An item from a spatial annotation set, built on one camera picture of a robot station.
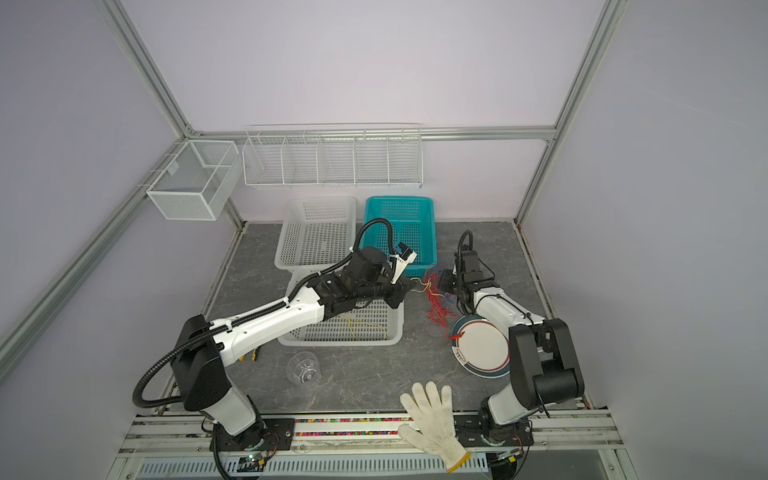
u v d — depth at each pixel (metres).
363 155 1.01
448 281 0.85
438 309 0.97
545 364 0.46
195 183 0.96
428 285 0.84
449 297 0.89
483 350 0.87
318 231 1.19
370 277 0.61
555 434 0.74
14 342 0.50
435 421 0.75
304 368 0.85
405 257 0.67
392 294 0.68
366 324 0.91
